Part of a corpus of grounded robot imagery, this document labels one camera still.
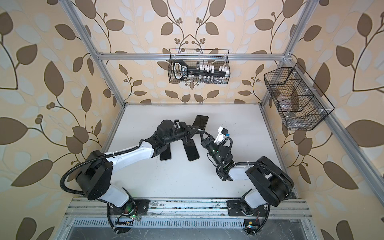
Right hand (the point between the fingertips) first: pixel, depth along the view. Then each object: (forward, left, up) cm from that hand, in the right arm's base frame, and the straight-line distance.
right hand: (199, 132), depth 78 cm
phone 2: (+8, -1, -1) cm, 8 cm away
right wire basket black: (+5, -51, +10) cm, 52 cm away
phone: (+2, +5, -23) cm, 23 cm away
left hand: (+1, 0, +5) cm, 5 cm away
